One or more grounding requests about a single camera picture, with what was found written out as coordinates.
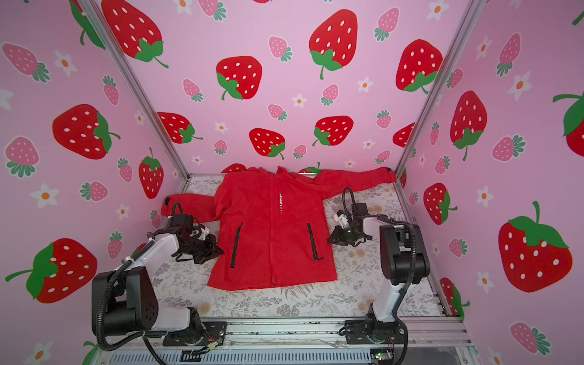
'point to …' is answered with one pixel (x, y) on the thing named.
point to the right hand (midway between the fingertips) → (327, 241)
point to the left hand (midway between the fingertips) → (225, 250)
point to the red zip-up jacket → (274, 223)
